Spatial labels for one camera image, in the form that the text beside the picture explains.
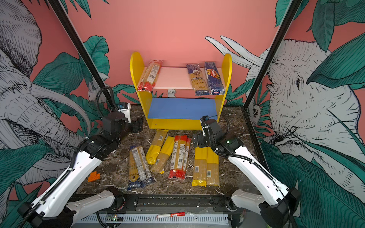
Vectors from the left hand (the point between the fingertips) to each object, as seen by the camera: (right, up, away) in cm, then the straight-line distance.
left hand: (137, 115), depth 70 cm
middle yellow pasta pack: (+10, -27, +16) cm, 33 cm away
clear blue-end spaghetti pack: (-2, -33, +11) cm, 35 cm away
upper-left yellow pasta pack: (+3, -24, +21) cm, 32 cm away
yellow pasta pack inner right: (+33, -31, +15) cm, 48 cm away
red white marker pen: (+21, -50, 0) cm, 54 cm away
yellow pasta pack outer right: (+41, -32, +14) cm, 54 cm away
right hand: (+31, -10, +5) cm, 33 cm away
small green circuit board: (-12, -51, 0) cm, 53 cm away
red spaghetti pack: (+20, -25, +16) cm, 36 cm away
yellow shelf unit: (+14, +9, +38) cm, 42 cm away
